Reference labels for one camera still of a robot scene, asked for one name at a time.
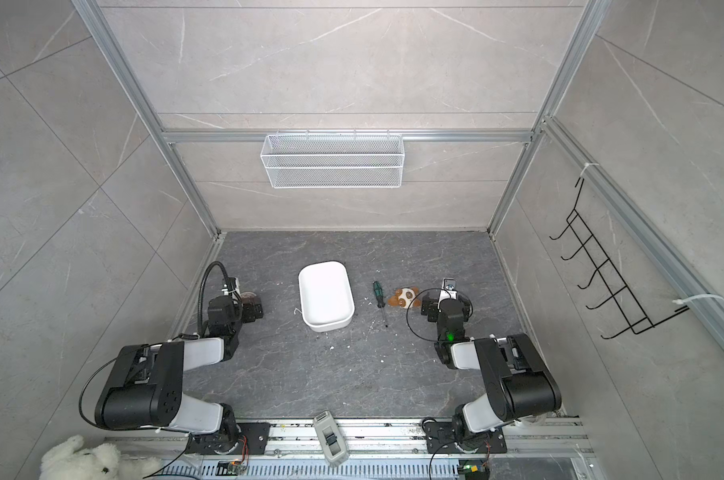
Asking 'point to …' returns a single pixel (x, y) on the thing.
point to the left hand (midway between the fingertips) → (245, 294)
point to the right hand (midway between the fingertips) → (447, 294)
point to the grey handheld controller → (330, 439)
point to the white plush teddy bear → (102, 461)
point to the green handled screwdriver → (379, 299)
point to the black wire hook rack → (620, 297)
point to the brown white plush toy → (404, 297)
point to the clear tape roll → (248, 295)
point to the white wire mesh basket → (333, 161)
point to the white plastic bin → (326, 295)
